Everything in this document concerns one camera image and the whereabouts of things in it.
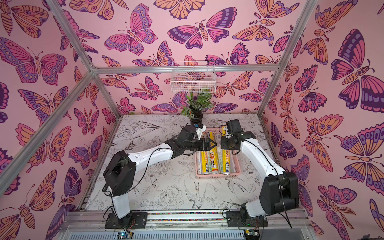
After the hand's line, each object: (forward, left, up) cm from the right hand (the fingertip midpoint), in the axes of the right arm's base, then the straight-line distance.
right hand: (222, 143), depth 86 cm
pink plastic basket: (-15, +5, -10) cm, 19 cm away
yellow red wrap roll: (-4, +5, -7) cm, 9 cm away
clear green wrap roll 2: (-7, +13, -9) cm, 18 cm away
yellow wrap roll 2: (-8, -1, 0) cm, 8 cm away
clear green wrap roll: (-2, +1, -10) cm, 10 cm away
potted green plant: (+23, +17, +3) cm, 29 cm away
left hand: (-3, +5, +4) cm, 7 cm away
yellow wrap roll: (-9, +10, -6) cm, 14 cm away
